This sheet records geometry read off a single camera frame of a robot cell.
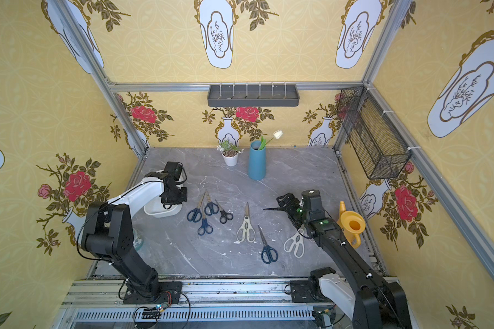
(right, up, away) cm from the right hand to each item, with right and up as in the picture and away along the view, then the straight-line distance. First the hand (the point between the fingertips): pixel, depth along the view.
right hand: (276, 206), depth 84 cm
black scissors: (+1, -3, +12) cm, 12 cm away
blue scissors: (-36, -6, +11) cm, 38 cm away
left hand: (-43, +1, +10) cm, 44 cm away
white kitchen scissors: (+8, -16, +2) cm, 18 cm away
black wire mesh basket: (+36, +23, -10) cm, 44 cm away
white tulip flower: (+1, +30, +6) cm, 31 cm away
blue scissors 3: (-31, -11, +6) cm, 33 cm away
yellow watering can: (+29, -6, -4) cm, 30 cm away
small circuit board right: (+16, -35, -12) cm, 40 cm away
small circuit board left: (-44, -35, -13) cm, 57 cm away
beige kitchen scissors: (-12, -11, +4) cm, 17 cm away
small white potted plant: (-21, +24, +25) cm, 41 cm away
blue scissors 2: (-29, -3, +13) cm, 32 cm away
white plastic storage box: (-49, -2, +1) cm, 49 cm away
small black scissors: (-23, -6, +11) cm, 26 cm away
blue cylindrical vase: (-7, +19, +12) cm, 24 cm away
